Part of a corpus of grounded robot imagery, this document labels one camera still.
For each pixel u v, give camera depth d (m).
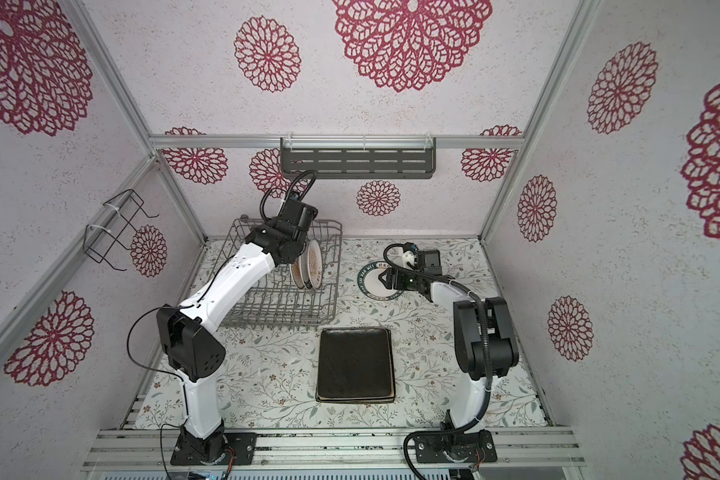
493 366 0.50
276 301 1.02
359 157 0.95
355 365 0.83
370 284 1.06
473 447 0.68
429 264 0.78
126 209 0.82
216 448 0.66
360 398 0.77
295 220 0.63
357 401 0.79
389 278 0.88
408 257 0.90
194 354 0.49
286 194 0.74
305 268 0.97
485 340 0.45
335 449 0.75
